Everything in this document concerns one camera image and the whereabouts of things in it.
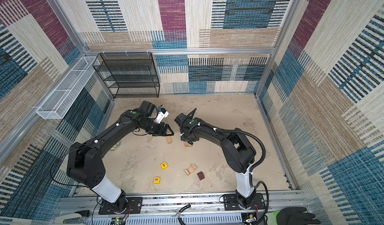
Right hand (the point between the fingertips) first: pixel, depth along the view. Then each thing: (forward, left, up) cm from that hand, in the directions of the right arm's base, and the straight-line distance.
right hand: (189, 139), depth 91 cm
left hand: (-1, +10, +10) cm, 14 cm away
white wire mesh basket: (+14, +60, +29) cm, 68 cm away
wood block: (-2, +1, -4) cm, 5 cm away
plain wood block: (+3, +13, -5) cm, 14 cm away
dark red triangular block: (-20, -6, -4) cm, 21 cm away
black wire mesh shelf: (+45, +42, +14) cm, 63 cm away
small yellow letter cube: (-22, +17, -3) cm, 28 cm away
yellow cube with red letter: (-14, +14, -4) cm, 20 cm away
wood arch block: (-17, 0, -4) cm, 18 cm away
